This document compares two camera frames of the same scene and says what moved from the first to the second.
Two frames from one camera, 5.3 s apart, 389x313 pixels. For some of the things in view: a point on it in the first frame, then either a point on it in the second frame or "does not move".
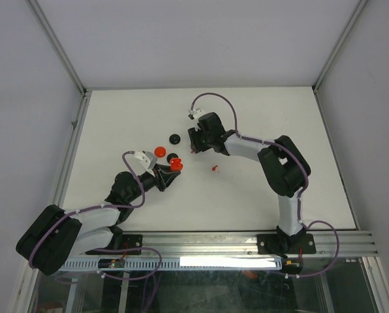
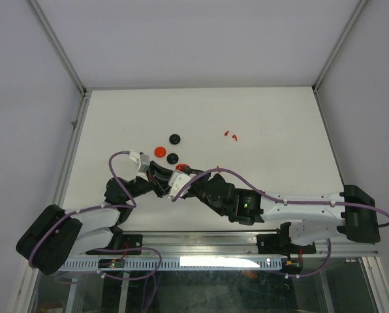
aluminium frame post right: [315, 85] does not move
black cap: [174, 139] does not move
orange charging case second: [160, 152] does not move
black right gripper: [195, 145] -> [205, 177]
